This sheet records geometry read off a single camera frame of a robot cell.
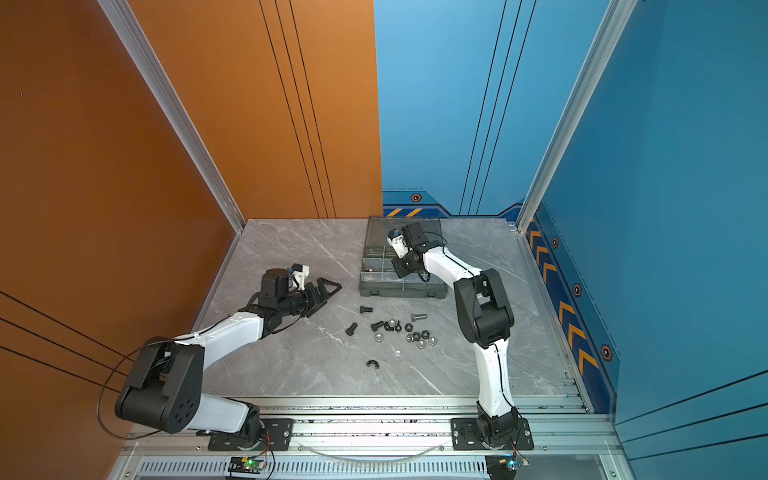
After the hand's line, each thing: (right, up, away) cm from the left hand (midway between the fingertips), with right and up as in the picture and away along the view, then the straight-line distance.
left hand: (336, 291), depth 88 cm
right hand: (+19, +7, +13) cm, 24 cm away
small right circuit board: (+43, -39, -18) cm, 61 cm away
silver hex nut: (+16, -10, +4) cm, 20 cm away
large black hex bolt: (+8, -7, +8) cm, 13 cm away
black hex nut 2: (+27, -13, +2) cm, 30 cm away
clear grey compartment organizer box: (+12, +2, +14) cm, 19 cm away
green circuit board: (-19, -39, -17) cm, 47 cm away
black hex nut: (+22, -12, +4) cm, 25 cm away
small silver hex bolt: (+24, -9, +6) cm, 26 cm away
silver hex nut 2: (+25, -16, +1) cm, 30 cm away
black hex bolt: (+11, -12, +4) cm, 17 cm away
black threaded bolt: (+4, -13, +2) cm, 13 cm away
